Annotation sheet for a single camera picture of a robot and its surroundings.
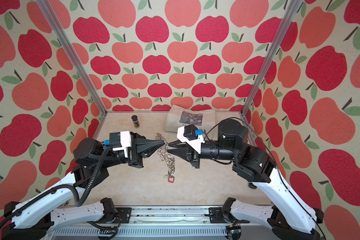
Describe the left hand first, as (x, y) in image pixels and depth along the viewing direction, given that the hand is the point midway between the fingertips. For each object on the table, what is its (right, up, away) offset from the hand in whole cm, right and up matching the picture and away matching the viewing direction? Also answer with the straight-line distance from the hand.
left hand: (163, 144), depth 42 cm
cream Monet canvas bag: (+4, +11, +65) cm, 66 cm away
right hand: (+3, 0, +5) cm, 6 cm away
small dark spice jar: (-27, +7, +66) cm, 71 cm away
